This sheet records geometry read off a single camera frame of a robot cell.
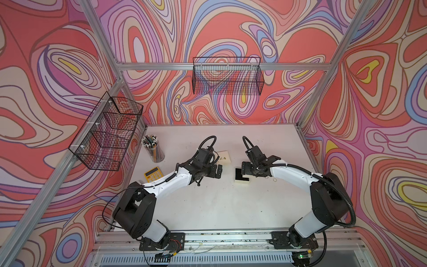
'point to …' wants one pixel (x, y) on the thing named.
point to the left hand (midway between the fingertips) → (217, 169)
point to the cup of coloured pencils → (151, 143)
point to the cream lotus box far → (224, 157)
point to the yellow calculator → (153, 174)
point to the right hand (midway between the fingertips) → (250, 174)
